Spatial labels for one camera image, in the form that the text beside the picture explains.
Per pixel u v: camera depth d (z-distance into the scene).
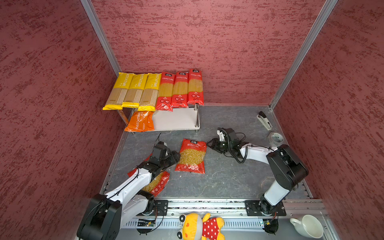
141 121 0.97
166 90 0.77
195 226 0.63
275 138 1.01
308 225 0.68
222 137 0.77
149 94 0.76
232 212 0.74
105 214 0.40
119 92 0.77
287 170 0.47
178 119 1.03
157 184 0.79
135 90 0.77
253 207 0.74
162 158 0.69
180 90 0.77
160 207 0.74
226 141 0.74
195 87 0.79
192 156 0.88
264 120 1.08
